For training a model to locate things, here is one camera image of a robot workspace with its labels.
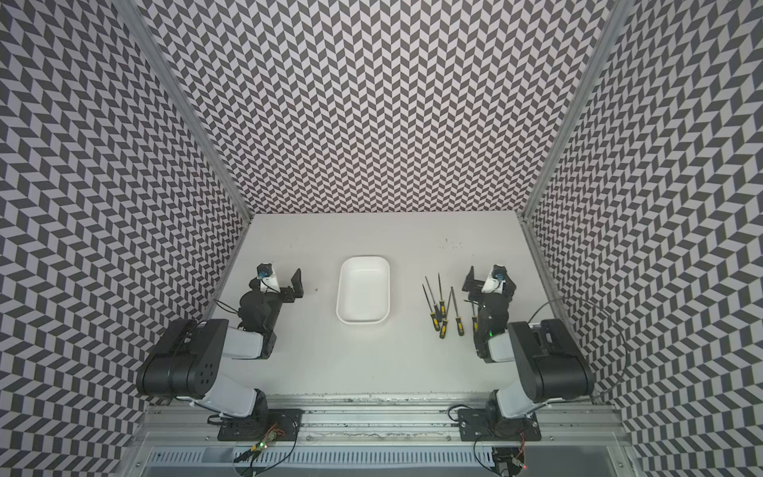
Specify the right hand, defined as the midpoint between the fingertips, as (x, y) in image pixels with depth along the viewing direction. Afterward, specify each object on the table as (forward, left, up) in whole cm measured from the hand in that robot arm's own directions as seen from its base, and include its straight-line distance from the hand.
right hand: (487, 274), depth 89 cm
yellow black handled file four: (-12, +9, -9) cm, 17 cm away
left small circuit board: (-41, +58, -5) cm, 71 cm away
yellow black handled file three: (-5, +14, -10) cm, 18 cm away
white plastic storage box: (-1, +39, -8) cm, 39 cm away
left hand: (+2, +62, 0) cm, 62 cm away
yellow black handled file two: (-6, +15, -11) cm, 20 cm away
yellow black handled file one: (-8, +17, -10) cm, 21 cm away
